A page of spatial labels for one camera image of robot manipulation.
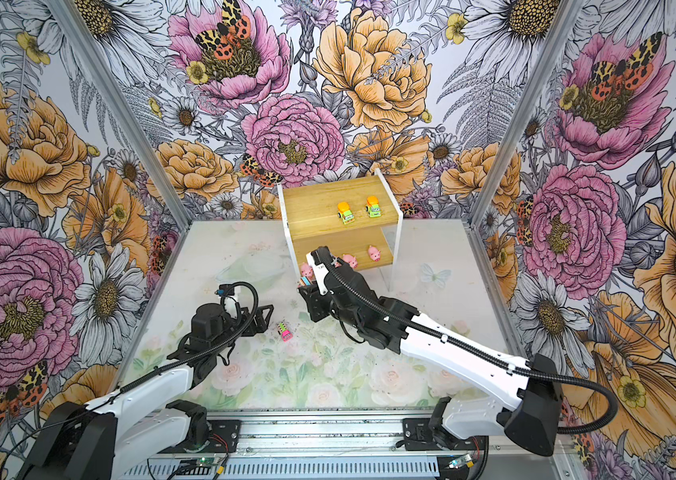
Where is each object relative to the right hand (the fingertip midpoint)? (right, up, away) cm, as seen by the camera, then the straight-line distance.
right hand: (308, 296), depth 70 cm
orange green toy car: (+9, +20, +4) cm, 22 cm away
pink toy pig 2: (-2, +5, +15) cm, 15 cm away
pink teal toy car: (-1, +4, -1) cm, 4 cm away
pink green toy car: (-9, -14, +20) cm, 26 cm away
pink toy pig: (+17, +10, +19) cm, 27 cm away
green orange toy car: (+16, +21, +6) cm, 27 cm away
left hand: (-16, -8, +18) cm, 25 cm away
